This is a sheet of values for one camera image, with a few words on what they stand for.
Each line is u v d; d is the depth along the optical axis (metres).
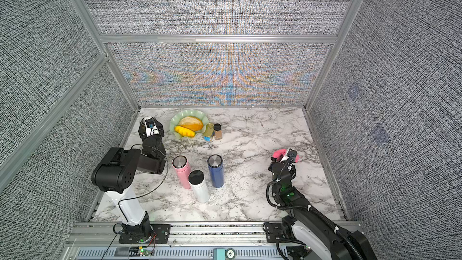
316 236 0.52
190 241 0.73
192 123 1.03
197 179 0.67
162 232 0.74
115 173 0.50
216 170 0.73
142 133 0.80
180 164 0.71
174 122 1.06
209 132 1.00
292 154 0.69
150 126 0.76
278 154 0.81
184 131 1.00
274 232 0.73
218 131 0.98
